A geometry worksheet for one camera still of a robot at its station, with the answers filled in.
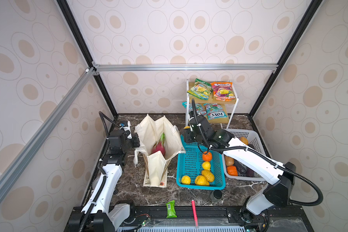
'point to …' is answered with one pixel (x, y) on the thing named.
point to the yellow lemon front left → (185, 180)
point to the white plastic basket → (254, 142)
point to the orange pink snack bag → (223, 91)
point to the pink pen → (195, 213)
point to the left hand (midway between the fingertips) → (139, 130)
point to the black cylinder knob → (115, 192)
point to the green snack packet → (171, 210)
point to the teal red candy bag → (199, 108)
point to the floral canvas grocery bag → (155, 168)
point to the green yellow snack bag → (201, 89)
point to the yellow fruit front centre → (201, 180)
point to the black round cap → (217, 194)
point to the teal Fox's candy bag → (215, 111)
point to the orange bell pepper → (232, 170)
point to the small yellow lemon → (206, 165)
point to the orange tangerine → (207, 157)
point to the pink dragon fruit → (159, 145)
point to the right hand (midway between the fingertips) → (186, 131)
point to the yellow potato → (245, 140)
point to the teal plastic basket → (199, 168)
